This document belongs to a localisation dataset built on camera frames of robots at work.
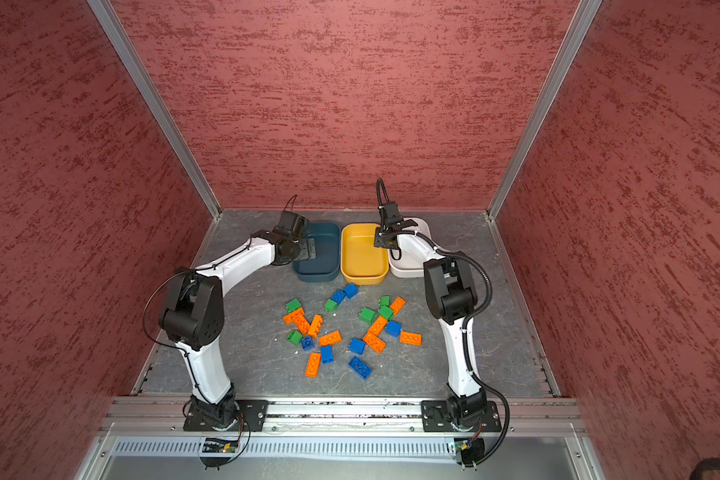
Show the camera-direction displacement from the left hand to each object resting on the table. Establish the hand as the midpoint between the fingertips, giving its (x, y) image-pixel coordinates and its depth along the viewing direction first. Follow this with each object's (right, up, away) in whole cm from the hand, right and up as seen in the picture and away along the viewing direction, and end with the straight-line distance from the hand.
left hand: (299, 256), depth 97 cm
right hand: (+28, +4, +8) cm, 29 cm away
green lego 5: (+11, -15, -4) cm, 19 cm away
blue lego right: (+31, -22, -8) cm, 38 cm away
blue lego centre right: (+19, -26, -12) cm, 34 cm away
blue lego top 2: (+13, -13, -2) cm, 19 cm away
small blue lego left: (+5, -25, -11) cm, 28 cm away
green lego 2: (+1, -23, -11) cm, 26 cm away
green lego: (-1, -15, -5) cm, 16 cm away
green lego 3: (+22, -18, -6) cm, 29 cm away
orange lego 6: (+32, -16, -3) cm, 36 cm away
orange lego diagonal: (+2, -20, -7) cm, 22 cm away
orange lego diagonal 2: (+26, -21, -7) cm, 34 cm away
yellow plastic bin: (+20, -3, +10) cm, 23 cm away
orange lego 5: (+36, -24, -9) cm, 44 cm away
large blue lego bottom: (+20, -30, -14) cm, 39 cm away
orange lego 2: (+7, -21, -8) cm, 23 cm away
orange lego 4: (+25, -25, -11) cm, 37 cm away
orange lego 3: (+11, -24, -9) cm, 28 cm away
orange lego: (-2, -19, -7) cm, 20 cm away
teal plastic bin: (+8, -4, +5) cm, 10 cm away
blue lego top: (+17, -11, -1) cm, 21 cm away
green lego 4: (+28, -17, -5) cm, 34 cm away
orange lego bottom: (+7, -30, -15) cm, 34 cm away
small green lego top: (+28, -14, -2) cm, 32 cm away
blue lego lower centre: (+11, -28, -12) cm, 32 cm away
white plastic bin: (+34, +3, -28) cm, 44 cm away
